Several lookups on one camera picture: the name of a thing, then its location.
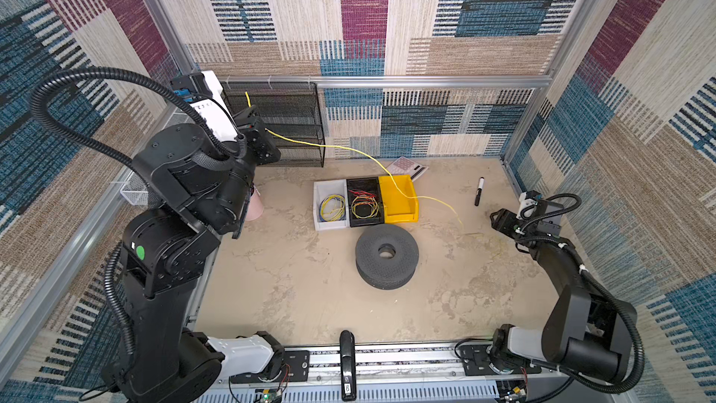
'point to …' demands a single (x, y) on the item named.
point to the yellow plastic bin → (397, 208)
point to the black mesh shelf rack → (291, 111)
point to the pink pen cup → (254, 206)
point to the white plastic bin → (323, 188)
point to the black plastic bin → (370, 185)
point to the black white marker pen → (481, 185)
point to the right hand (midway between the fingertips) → (499, 221)
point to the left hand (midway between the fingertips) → (258, 104)
